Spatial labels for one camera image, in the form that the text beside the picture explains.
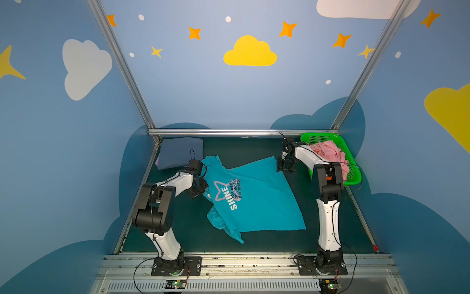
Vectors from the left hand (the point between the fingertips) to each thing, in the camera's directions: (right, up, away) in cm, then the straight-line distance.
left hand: (206, 189), depth 97 cm
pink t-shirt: (+73, +19, +9) cm, 76 cm away
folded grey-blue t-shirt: (-21, +21, +15) cm, 33 cm away
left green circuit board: (-8, -33, -26) cm, 42 cm away
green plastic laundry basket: (+80, +8, 0) cm, 80 cm away
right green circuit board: (+53, -34, -25) cm, 67 cm away
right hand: (+42, +11, +9) cm, 44 cm away
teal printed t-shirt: (+25, -4, -1) cm, 26 cm away
